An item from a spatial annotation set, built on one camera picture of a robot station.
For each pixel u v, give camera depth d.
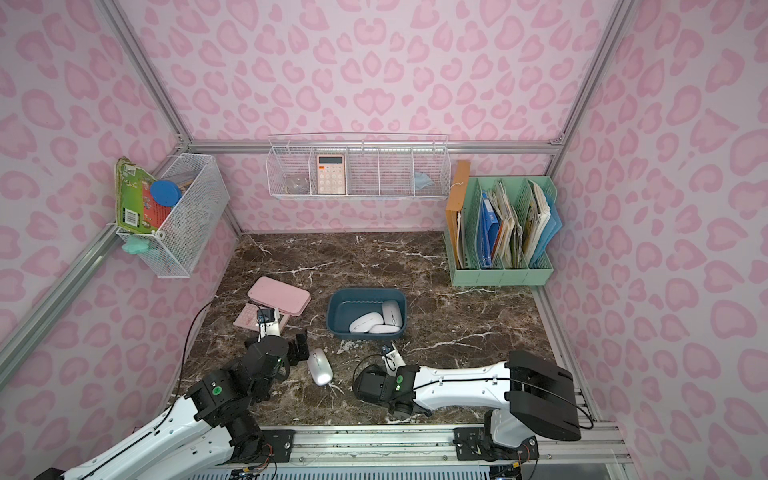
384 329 0.88
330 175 0.95
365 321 0.93
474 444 0.72
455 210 0.82
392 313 0.95
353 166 0.98
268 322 0.64
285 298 1.02
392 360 0.70
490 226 0.93
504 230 0.93
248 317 0.95
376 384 0.61
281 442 0.74
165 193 0.75
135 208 0.70
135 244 0.64
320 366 0.85
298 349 0.69
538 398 0.41
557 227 0.90
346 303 0.98
